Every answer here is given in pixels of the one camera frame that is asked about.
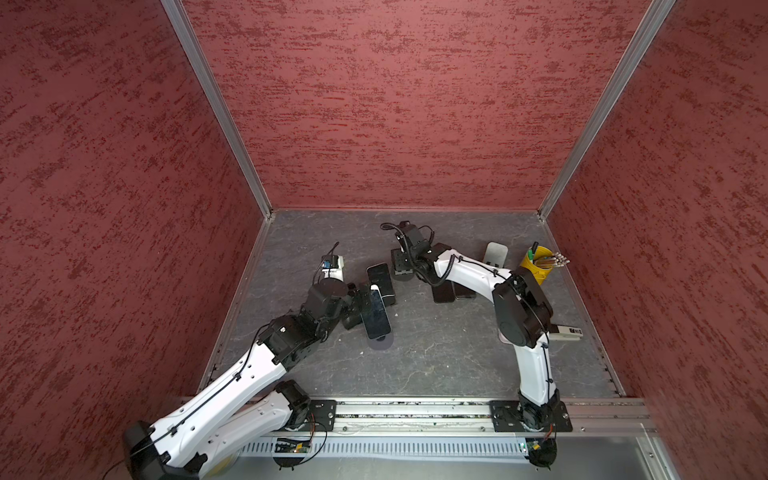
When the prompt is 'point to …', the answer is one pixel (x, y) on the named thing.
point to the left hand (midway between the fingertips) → (354, 290)
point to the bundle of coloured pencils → (556, 260)
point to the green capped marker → (532, 250)
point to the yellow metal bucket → (540, 274)
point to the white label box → (566, 333)
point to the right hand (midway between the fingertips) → (399, 261)
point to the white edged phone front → (375, 315)
